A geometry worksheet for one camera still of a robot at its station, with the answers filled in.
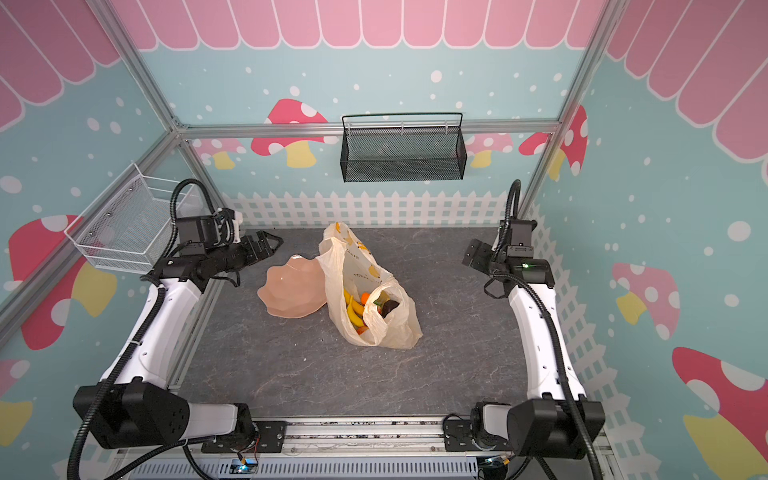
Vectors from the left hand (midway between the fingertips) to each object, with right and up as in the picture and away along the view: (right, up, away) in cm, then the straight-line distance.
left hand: (270, 250), depth 78 cm
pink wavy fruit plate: (-1, -12, +24) cm, 27 cm away
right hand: (+55, -1, -1) cm, 55 cm away
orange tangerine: (+23, -15, +19) cm, 33 cm away
